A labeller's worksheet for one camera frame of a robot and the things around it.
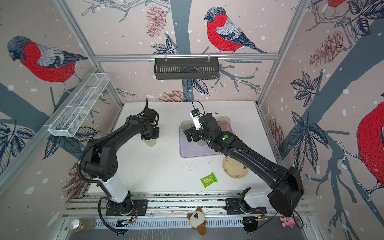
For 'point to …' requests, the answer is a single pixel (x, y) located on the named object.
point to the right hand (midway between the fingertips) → (190, 128)
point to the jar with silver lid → (82, 224)
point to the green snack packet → (209, 180)
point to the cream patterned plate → (234, 168)
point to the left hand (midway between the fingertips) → (154, 135)
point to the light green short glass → (185, 125)
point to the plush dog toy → (197, 221)
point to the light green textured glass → (151, 143)
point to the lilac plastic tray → (193, 149)
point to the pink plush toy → (289, 221)
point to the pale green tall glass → (201, 143)
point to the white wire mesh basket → (71, 119)
